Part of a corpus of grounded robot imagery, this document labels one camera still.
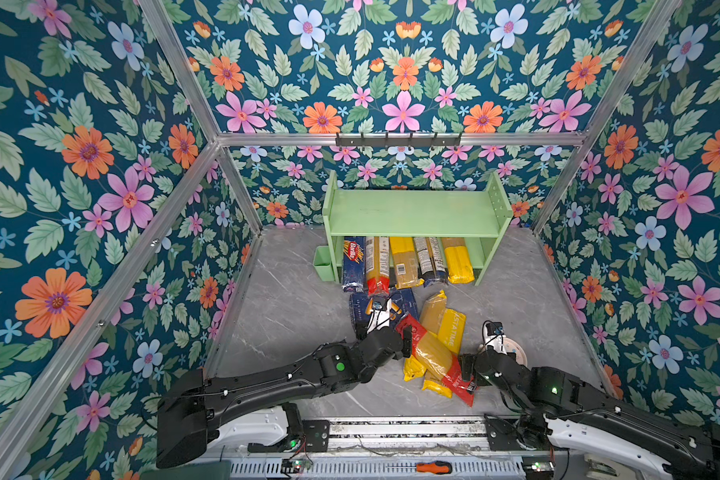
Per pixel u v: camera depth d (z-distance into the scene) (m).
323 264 1.05
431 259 0.91
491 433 0.73
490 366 0.57
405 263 0.90
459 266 0.89
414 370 0.80
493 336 0.65
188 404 0.45
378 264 0.89
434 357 0.81
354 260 0.90
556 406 0.51
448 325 0.91
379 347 0.53
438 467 0.68
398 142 0.92
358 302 0.91
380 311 0.64
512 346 0.86
